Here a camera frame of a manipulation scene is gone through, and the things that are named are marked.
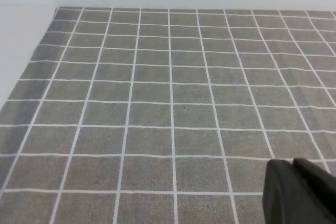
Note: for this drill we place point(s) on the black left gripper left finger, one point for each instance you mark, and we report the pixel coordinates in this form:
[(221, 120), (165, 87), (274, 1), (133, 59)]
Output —
[(287, 198)]

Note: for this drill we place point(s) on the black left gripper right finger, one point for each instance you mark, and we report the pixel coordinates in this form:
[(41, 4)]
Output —
[(320, 182)]

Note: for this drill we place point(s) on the grey white-checked tablecloth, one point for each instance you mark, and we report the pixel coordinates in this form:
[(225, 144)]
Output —
[(128, 115)]

